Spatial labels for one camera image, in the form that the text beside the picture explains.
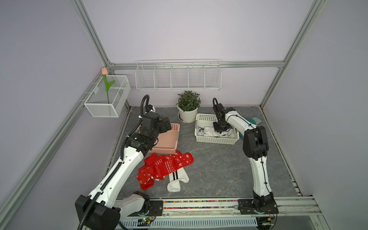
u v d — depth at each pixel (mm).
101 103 740
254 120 1095
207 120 1084
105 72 846
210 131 991
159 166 849
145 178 808
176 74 993
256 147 605
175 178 826
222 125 809
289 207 753
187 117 1050
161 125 679
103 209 366
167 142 983
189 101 991
